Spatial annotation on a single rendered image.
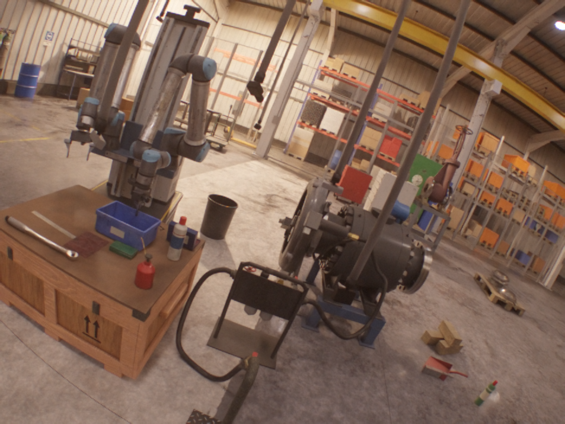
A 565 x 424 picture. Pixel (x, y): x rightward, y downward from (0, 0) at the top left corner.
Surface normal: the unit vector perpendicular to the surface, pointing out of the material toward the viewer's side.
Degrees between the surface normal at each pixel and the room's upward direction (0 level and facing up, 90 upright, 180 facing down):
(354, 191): 90
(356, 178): 90
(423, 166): 90
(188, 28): 90
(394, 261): 74
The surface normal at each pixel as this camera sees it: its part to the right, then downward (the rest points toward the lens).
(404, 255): 0.12, -0.21
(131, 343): -0.07, 0.26
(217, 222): 0.14, 0.39
